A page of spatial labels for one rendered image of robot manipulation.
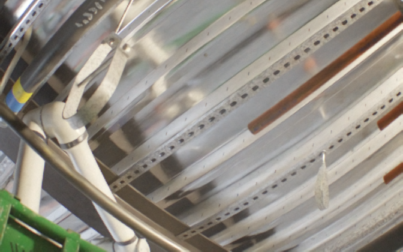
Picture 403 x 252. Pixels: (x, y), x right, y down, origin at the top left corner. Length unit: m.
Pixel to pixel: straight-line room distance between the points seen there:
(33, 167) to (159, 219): 0.96
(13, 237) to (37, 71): 0.66
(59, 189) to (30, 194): 0.61
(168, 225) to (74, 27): 1.44
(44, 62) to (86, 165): 0.56
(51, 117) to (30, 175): 0.24
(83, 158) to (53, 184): 0.46
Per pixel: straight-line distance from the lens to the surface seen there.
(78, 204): 2.56
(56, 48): 1.62
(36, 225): 1.19
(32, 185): 1.96
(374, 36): 1.27
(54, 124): 2.06
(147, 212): 2.76
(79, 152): 2.09
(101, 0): 1.51
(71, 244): 1.19
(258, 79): 2.23
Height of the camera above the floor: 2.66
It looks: 50 degrees up
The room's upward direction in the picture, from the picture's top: 10 degrees clockwise
